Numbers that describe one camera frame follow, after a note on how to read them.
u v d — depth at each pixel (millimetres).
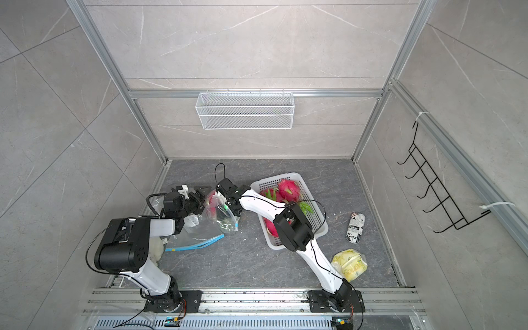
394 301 746
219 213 817
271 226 829
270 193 866
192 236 874
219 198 870
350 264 798
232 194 717
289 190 920
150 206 746
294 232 574
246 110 1005
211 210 894
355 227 896
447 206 624
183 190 878
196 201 837
